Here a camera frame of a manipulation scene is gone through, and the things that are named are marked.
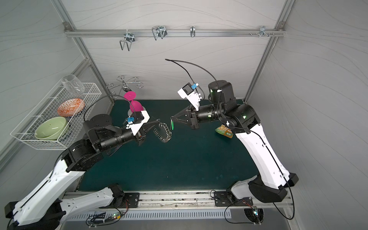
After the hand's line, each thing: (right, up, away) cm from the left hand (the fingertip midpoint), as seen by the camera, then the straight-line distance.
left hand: (155, 121), depth 54 cm
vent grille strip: (0, -48, +16) cm, 51 cm away
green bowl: (-46, -4, +7) cm, 46 cm away
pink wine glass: (-21, +8, +36) cm, 42 cm away
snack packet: (+39, -10, +45) cm, 60 cm away
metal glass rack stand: (-29, +22, +36) cm, 51 cm away
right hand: (+7, +1, -3) cm, 8 cm away
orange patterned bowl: (-47, +6, +17) cm, 50 cm away
